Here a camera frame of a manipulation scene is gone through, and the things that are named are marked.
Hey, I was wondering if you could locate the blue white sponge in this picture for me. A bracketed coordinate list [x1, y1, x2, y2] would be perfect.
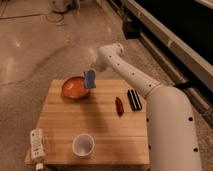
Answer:
[84, 70, 96, 89]

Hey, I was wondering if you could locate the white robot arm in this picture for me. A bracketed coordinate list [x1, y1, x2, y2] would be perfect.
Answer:
[92, 43, 203, 171]

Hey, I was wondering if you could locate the orange ceramic bowl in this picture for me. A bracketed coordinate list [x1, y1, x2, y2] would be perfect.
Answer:
[61, 76, 90, 99]

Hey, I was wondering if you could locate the black box on floor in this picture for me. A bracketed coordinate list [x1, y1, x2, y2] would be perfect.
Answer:
[122, 22, 140, 39]

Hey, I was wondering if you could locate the dark red oblong object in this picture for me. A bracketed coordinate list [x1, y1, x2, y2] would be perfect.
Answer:
[115, 97, 124, 116]

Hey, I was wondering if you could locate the wooden table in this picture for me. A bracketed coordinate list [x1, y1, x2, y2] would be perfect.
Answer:
[37, 80, 149, 165]

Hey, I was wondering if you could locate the black striped block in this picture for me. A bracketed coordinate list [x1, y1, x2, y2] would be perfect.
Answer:
[127, 89, 142, 111]

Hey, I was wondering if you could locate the white machine base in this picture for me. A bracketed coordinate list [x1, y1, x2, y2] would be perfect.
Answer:
[49, 0, 80, 13]

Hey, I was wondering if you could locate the white paper cup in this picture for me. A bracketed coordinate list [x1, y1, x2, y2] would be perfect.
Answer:
[72, 133, 95, 158]

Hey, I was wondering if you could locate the white tube bottle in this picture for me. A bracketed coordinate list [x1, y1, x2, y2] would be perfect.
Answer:
[29, 128, 47, 171]

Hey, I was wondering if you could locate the long bench rail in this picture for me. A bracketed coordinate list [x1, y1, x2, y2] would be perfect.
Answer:
[107, 0, 213, 98]

